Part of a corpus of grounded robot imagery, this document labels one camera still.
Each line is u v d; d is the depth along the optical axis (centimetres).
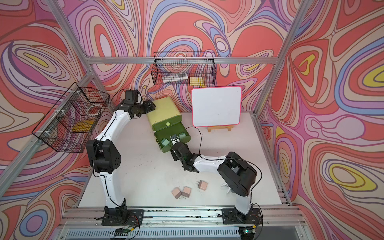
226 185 82
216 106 101
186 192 80
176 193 80
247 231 71
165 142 91
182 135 95
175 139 77
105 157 54
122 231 72
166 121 89
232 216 74
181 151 68
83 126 72
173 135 94
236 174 49
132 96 73
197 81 91
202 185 82
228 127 105
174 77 88
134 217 72
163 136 92
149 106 87
